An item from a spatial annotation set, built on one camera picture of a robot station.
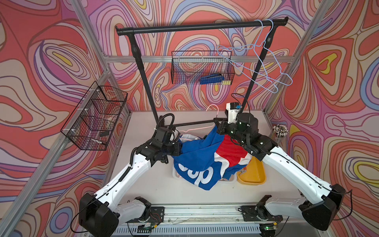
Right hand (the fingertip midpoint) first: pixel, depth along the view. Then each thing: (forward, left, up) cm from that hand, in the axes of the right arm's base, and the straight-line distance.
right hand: (214, 123), depth 71 cm
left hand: (-5, +17, -13) cm, 22 cm away
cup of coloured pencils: (+5, -41, -15) cm, 44 cm away
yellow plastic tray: (-14, -26, -31) cm, 43 cm away
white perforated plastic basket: (-17, +21, -22) cm, 35 cm away
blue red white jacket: (-15, +2, -9) cm, 17 cm away
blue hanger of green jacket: (+45, -43, -5) cm, 63 cm away
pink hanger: (-1, +4, -1) cm, 4 cm away
